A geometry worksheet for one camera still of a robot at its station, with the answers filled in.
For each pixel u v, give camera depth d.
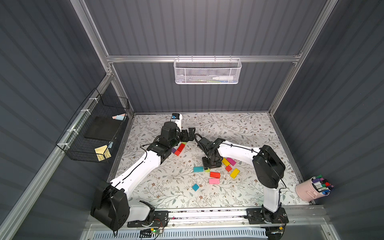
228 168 0.91
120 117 0.82
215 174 0.89
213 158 0.75
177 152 0.98
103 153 0.60
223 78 0.92
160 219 0.74
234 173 0.89
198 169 0.91
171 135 0.61
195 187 0.84
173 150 0.99
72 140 0.62
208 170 0.88
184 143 1.02
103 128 0.75
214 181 0.85
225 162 0.92
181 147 1.01
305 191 0.75
